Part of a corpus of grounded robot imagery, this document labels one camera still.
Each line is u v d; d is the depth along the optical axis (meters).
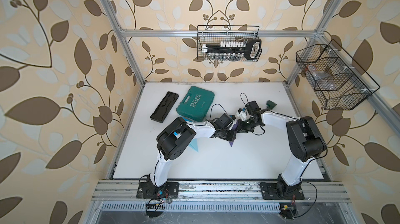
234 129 0.91
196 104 1.02
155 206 0.74
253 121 0.75
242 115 0.91
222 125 0.75
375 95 0.60
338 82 0.73
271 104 1.05
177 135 0.56
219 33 0.90
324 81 0.70
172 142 0.52
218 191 0.75
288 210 0.71
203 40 0.97
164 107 1.05
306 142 0.49
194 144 0.87
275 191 0.73
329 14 0.81
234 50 0.85
